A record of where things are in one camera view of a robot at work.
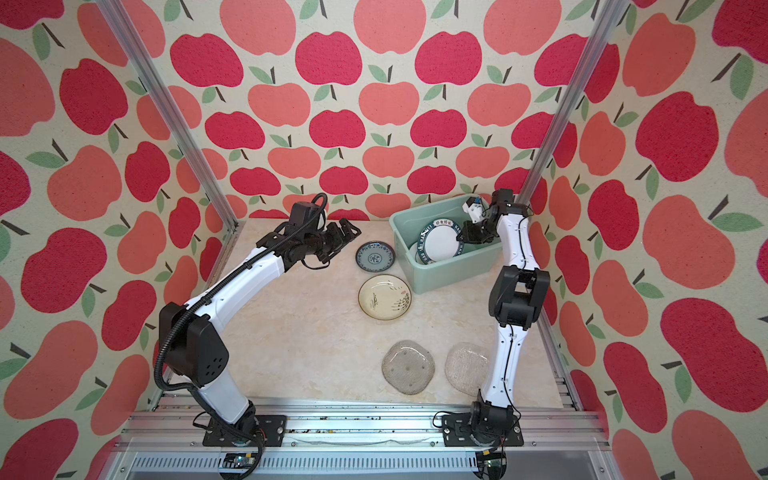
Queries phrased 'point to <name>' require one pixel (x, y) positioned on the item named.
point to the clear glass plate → (467, 367)
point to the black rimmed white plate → (438, 242)
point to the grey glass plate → (408, 367)
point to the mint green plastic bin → (479, 263)
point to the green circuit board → (239, 460)
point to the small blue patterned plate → (375, 256)
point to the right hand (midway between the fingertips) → (467, 237)
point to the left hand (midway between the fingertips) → (358, 240)
